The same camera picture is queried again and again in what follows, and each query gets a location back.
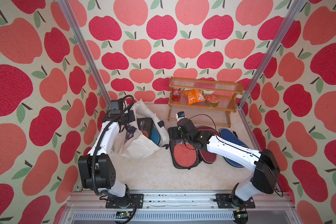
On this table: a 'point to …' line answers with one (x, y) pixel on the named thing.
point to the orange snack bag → (193, 96)
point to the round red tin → (212, 100)
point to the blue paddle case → (230, 135)
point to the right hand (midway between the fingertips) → (174, 130)
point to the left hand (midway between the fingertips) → (134, 116)
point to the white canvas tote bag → (141, 147)
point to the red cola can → (176, 94)
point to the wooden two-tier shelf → (205, 102)
